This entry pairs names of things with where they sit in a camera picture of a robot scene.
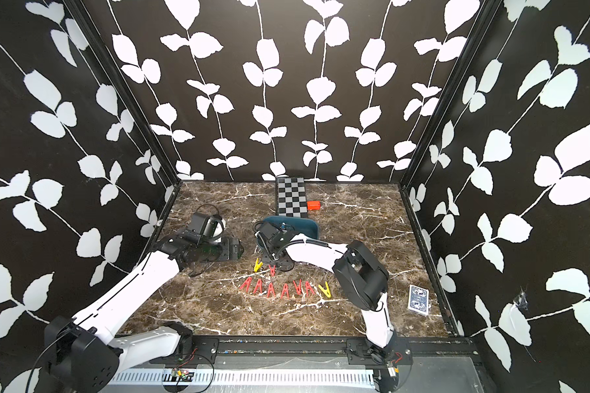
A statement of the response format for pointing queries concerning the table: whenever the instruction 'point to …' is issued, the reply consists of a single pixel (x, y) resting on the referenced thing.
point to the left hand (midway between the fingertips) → (234, 247)
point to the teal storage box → (298, 224)
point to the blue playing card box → (418, 299)
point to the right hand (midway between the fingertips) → (266, 255)
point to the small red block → (314, 205)
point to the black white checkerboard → (291, 197)
